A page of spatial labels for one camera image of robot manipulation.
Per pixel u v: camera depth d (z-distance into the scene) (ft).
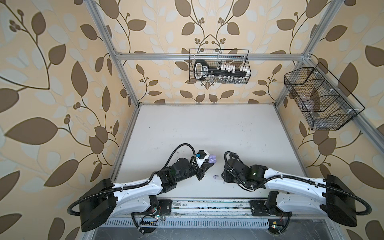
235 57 2.98
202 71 2.76
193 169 2.15
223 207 2.48
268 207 2.16
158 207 2.21
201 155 2.07
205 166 2.24
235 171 1.99
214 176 2.77
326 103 2.38
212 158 2.46
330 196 1.36
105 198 1.40
